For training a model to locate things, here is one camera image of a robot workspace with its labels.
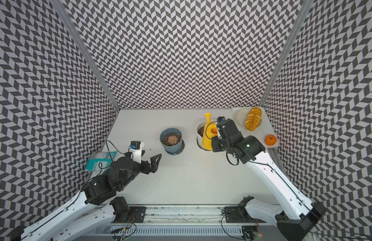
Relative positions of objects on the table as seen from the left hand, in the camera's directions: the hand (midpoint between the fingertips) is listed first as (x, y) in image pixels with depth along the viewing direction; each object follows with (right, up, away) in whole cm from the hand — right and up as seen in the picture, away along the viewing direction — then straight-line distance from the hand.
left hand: (152, 155), depth 71 cm
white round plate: (+57, +22, +43) cm, 75 cm away
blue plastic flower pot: (+8, 0, +21) cm, 22 cm away
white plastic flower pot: (+24, +11, +25) cm, 36 cm away
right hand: (+31, +5, 0) cm, 31 cm away
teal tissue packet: (-36, -7, +17) cm, 41 cm away
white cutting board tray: (+71, +12, +34) cm, 80 cm away
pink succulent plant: (+7, +5, +19) cm, 21 cm away
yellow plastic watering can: (+28, +12, +1) cm, 31 cm away
